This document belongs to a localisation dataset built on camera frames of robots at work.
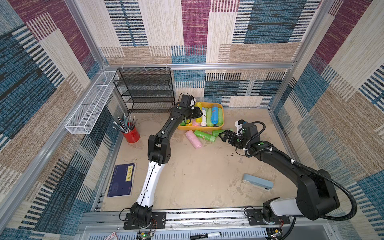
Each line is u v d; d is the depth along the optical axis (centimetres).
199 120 99
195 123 101
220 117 104
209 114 107
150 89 109
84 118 72
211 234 70
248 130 66
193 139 99
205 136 101
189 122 94
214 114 104
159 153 67
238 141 74
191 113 90
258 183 81
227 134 78
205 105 116
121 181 85
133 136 97
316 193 42
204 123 104
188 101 85
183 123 81
